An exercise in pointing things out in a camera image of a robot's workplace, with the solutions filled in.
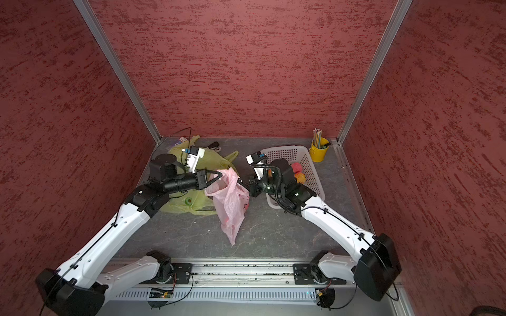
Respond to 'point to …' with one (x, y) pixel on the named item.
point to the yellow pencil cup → (318, 155)
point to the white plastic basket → (299, 155)
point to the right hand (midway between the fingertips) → (238, 185)
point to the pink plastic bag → (230, 199)
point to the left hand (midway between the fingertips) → (219, 178)
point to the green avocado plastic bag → (197, 202)
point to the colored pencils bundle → (317, 137)
